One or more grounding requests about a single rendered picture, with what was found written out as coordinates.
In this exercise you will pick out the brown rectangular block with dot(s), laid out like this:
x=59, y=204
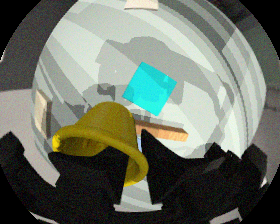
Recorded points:
x=162, y=131

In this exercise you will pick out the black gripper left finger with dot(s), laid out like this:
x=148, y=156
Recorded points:
x=106, y=169

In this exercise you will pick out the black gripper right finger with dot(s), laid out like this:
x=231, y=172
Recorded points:
x=167, y=169

